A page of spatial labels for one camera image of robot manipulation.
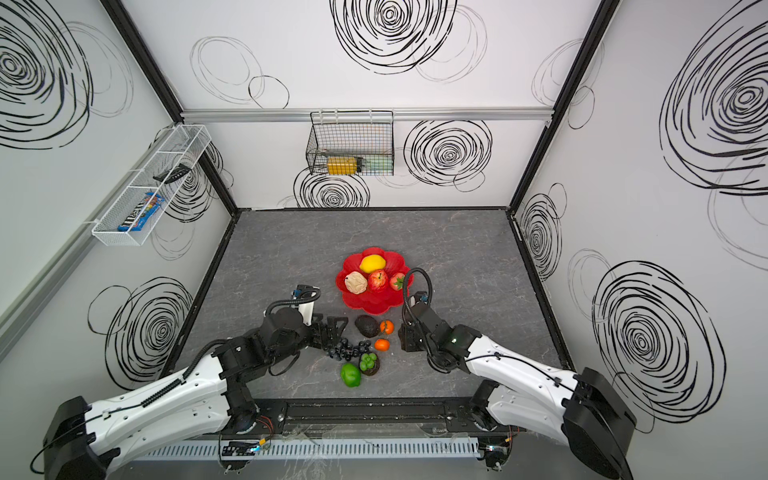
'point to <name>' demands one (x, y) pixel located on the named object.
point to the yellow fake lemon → (372, 263)
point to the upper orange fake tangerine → (387, 327)
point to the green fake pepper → (350, 375)
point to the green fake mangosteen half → (369, 363)
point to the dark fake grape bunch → (343, 349)
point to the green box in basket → (377, 165)
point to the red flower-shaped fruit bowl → (374, 302)
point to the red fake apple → (377, 279)
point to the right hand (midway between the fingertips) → (403, 332)
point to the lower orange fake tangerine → (382, 345)
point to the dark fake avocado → (367, 325)
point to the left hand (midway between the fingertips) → (340, 319)
